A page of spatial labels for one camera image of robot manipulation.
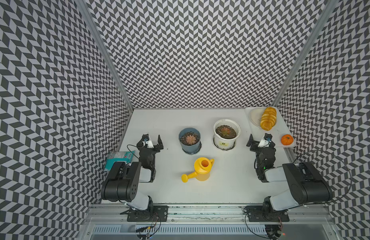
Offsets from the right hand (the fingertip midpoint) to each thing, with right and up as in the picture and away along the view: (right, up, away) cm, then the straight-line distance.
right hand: (258, 137), depth 89 cm
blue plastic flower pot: (-43, +3, +4) cm, 43 cm away
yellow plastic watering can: (-34, -14, -11) cm, 39 cm away
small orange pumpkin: (+21, -2, +5) cm, 22 cm away
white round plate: (+7, +14, +20) cm, 25 cm away
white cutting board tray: (+23, +4, +16) cm, 28 cm away
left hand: (-65, 0, +1) cm, 65 cm away
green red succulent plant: (-18, +3, +4) cm, 19 cm away
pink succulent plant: (-41, -1, 0) cm, 41 cm away
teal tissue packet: (-80, -12, +2) cm, 81 cm away
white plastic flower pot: (-19, -4, +2) cm, 19 cm away
